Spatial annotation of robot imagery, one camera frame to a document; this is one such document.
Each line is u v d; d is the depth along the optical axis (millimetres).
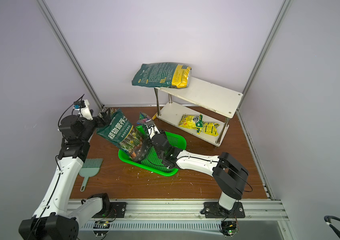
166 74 809
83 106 593
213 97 795
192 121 948
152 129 643
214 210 726
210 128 902
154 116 1101
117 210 727
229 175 437
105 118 655
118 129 805
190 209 747
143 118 860
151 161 898
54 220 379
